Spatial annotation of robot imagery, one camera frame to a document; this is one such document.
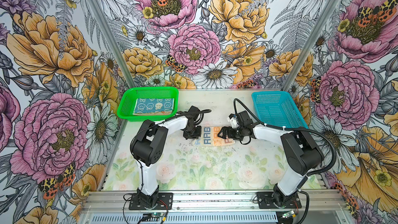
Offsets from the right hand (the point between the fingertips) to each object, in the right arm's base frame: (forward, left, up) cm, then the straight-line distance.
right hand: (225, 140), depth 92 cm
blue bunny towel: (+27, +46, +1) cm, 53 cm away
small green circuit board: (-35, +34, -2) cm, 49 cm away
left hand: (+1, +17, -1) cm, 17 cm away
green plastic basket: (+35, +65, +4) cm, 74 cm away
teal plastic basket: (+26, -40, -3) cm, 48 cm away
